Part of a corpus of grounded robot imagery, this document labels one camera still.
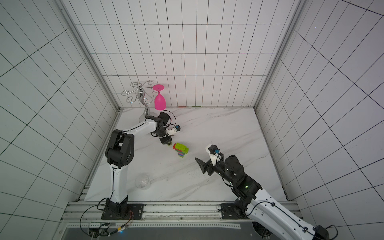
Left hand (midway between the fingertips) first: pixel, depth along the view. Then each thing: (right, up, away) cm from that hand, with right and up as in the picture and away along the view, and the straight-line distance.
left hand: (166, 142), depth 98 cm
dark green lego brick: (+11, -4, -11) cm, 16 cm away
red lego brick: (+7, -1, -11) cm, 13 cm away
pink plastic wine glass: (-5, +27, +3) cm, 27 cm away
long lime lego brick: (+12, -1, -14) cm, 18 cm away
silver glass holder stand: (-16, +35, -8) cm, 39 cm away
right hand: (+23, 0, -25) cm, 34 cm away
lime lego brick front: (+11, -8, -6) cm, 15 cm away
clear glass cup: (-10, -19, -16) cm, 27 cm away
